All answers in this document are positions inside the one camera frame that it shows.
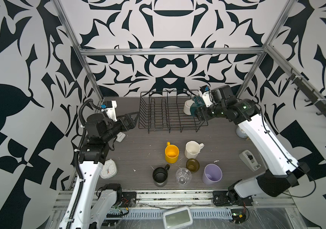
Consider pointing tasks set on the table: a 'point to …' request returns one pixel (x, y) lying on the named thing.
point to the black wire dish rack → (163, 110)
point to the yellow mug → (171, 153)
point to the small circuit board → (238, 216)
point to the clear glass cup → (183, 176)
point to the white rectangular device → (120, 136)
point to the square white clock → (109, 169)
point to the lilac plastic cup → (212, 174)
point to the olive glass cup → (193, 165)
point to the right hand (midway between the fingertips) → (202, 108)
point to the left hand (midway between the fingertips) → (132, 111)
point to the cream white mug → (192, 148)
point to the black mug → (160, 176)
